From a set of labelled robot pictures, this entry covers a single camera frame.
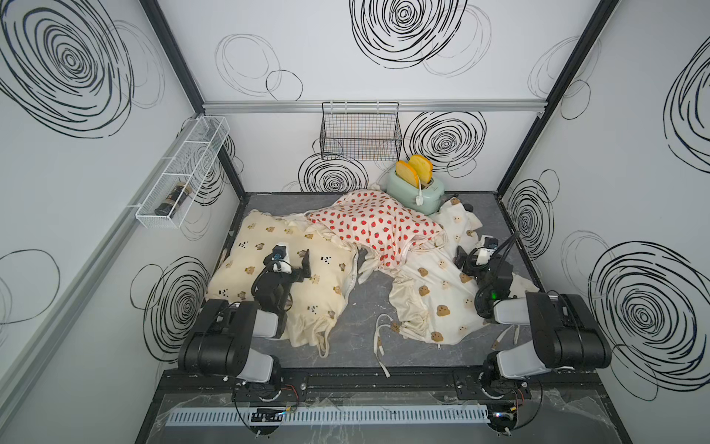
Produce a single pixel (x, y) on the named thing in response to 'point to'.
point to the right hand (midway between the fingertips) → (475, 248)
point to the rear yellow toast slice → (422, 166)
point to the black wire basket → (361, 131)
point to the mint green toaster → (427, 200)
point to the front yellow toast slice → (406, 173)
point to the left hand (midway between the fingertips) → (292, 250)
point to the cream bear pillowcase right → (437, 300)
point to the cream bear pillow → (317, 301)
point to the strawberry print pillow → (380, 225)
